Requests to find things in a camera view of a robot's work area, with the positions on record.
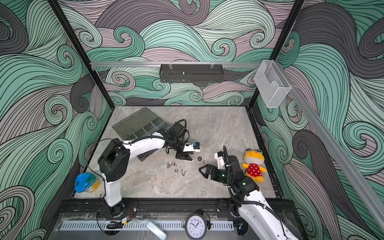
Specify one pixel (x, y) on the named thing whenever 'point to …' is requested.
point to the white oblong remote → (157, 230)
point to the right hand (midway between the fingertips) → (204, 172)
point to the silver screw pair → (183, 174)
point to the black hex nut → (199, 158)
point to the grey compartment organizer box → (141, 123)
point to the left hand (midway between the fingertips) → (192, 152)
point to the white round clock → (195, 226)
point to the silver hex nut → (176, 170)
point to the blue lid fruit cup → (86, 182)
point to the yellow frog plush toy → (253, 159)
